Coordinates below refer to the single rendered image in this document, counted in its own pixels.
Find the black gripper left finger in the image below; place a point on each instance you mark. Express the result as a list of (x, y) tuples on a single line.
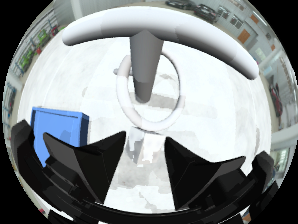
[(95, 163)]

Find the grey metal t-shaped stake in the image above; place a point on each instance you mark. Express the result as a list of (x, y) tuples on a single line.
[(147, 29)]

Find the blue tray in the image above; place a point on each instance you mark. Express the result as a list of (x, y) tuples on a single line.
[(69, 126)]

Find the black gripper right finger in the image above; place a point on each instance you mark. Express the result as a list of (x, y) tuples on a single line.
[(190, 175)]

